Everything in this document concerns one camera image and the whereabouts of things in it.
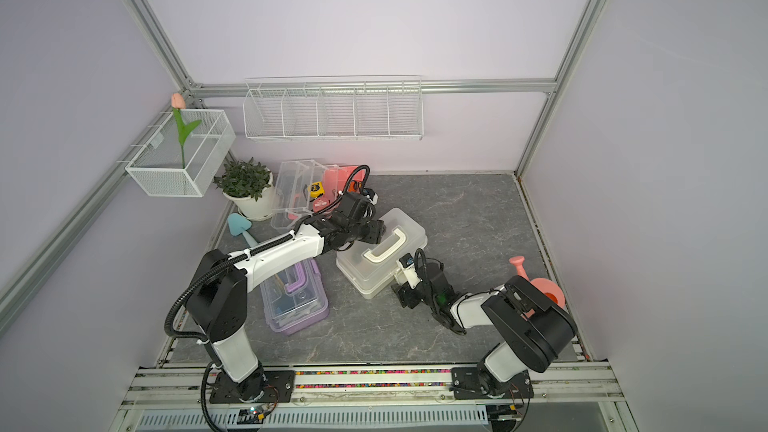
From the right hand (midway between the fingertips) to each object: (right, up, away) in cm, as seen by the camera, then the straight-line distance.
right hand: (402, 277), depth 92 cm
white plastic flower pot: (-50, +21, +14) cm, 56 cm away
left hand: (-7, +15, -3) cm, 17 cm away
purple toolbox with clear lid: (-29, -3, -13) cm, 32 cm away
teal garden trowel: (-58, +15, +14) cm, 62 cm away
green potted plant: (-51, +31, +5) cm, 60 cm away
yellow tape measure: (-30, +28, +13) cm, 43 cm away
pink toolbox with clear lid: (-34, +28, +14) cm, 46 cm away
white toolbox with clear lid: (-9, +5, -10) cm, 14 cm away
